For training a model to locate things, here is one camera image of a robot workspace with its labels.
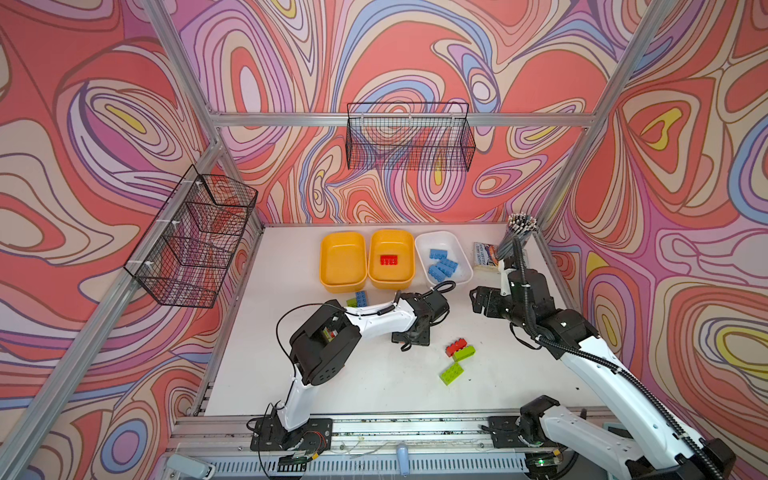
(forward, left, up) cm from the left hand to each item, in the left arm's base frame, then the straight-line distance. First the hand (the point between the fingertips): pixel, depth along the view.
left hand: (420, 338), depth 90 cm
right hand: (+2, -16, +18) cm, 24 cm away
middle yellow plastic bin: (+37, +8, +3) cm, 38 cm away
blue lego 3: (+22, -7, +3) cm, 24 cm away
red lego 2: (-4, -10, +2) cm, 11 cm away
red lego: (+29, +9, +3) cm, 30 cm away
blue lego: (+31, -9, +3) cm, 32 cm away
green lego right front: (-11, -8, +1) cm, 14 cm away
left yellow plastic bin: (+31, +26, -1) cm, 40 cm away
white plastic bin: (+38, -12, +3) cm, 40 cm away
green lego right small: (-5, -12, +1) cm, 13 cm away
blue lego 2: (+26, -12, +2) cm, 28 cm away
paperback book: (+29, -26, +3) cm, 39 cm away
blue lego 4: (+13, +18, +2) cm, 22 cm away
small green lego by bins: (+11, +21, +3) cm, 24 cm away
